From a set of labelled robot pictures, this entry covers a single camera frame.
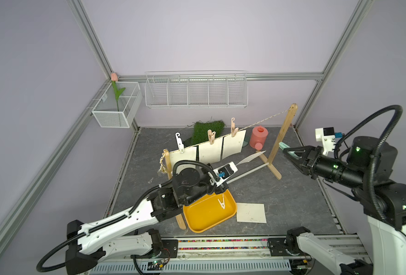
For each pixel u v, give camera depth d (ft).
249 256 2.41
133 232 1.48
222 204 2.78
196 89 3.36
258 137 3.34
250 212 2.77
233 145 2.08
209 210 2.80
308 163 1.39
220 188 1.67
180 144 1.75
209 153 2.10
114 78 2.92
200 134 3.67
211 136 1.78
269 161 3.25
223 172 1.48
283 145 1.73
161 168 1.76
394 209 1.00
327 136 1.53
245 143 3.67
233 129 1.91
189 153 1.87
